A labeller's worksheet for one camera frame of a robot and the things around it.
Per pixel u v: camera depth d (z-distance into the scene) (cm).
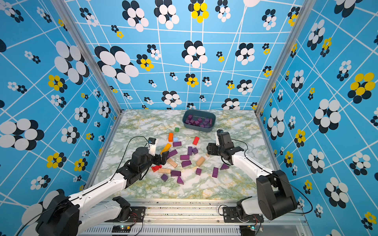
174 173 88
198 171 87
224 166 89
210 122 109
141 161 63
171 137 104
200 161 91
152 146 72
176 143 100
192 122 109
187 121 109
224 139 69
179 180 83
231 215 72
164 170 87
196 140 102
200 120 112
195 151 96
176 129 108
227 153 65
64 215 40
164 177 85
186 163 91
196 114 116
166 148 97
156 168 87
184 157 94
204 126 108
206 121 111
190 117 113
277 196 42
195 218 73
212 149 79
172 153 97
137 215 73
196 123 109
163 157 75
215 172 88
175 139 102
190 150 96
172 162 91
